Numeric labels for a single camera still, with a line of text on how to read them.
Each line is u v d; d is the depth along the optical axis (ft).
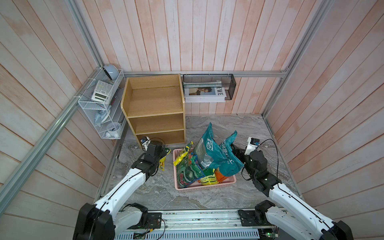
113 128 2.96
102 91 2.49
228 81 3.25
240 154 2.29
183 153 2.75
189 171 2.42
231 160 2.35
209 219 2.49
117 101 2.88
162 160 2.82
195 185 2.70
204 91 3.12
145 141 2.35
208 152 2.43
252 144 2.21
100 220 1.26
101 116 2.62
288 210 1.65
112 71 2.68
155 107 2.62
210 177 2.56
